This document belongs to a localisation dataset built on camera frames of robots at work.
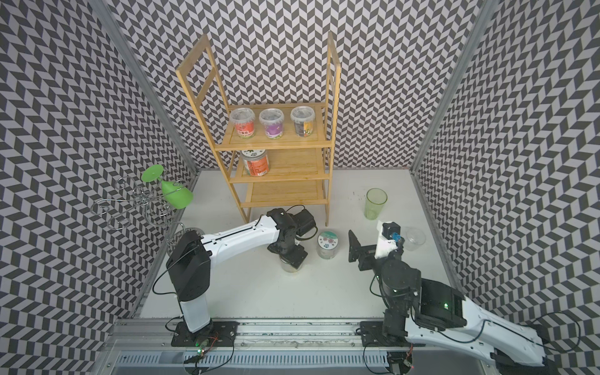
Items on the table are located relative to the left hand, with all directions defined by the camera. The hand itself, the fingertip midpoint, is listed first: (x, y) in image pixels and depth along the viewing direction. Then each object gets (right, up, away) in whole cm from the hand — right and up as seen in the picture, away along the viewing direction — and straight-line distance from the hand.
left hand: (287, 260), depth 81 cm
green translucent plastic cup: (+34, +21, +9) cm, 41 cm away
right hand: (+23, +12, -18) cm, 32 cm away
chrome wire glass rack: (-57, +19, +5) cm, 60 cm away
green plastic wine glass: (-41, +22, +3) cm, 47 cm away
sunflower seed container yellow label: (+1, 0, -7) cm, 7 cm away
